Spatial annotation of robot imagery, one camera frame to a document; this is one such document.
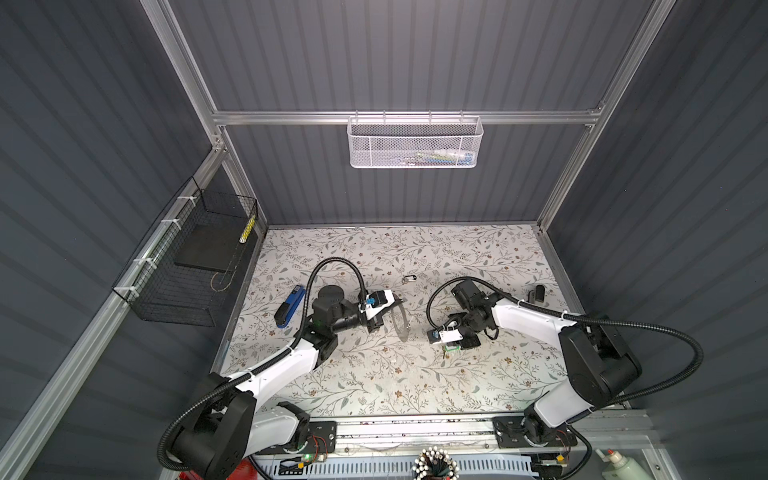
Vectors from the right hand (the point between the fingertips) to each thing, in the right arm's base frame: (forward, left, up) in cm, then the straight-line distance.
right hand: (454, 334), depth 90 cm
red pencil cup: (-34, +53, +2) cm, 63 cm away
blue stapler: (+5, +51, +7) cm, 52 cm away
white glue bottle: (-33, -32, +6) cm, 46 cm away
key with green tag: (-4, +2, -1) cm, 4 cm away
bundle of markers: (-34, +10, +17) cm, 39 cm away
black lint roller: (+12, -28, +3) cm, 31 cm away
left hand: (+1, +17, +20) cm, 26 cm away
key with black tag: (+22, +12, -1) cm, 25 cm away
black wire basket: (+3, +69, +29) cm, 75 cm away
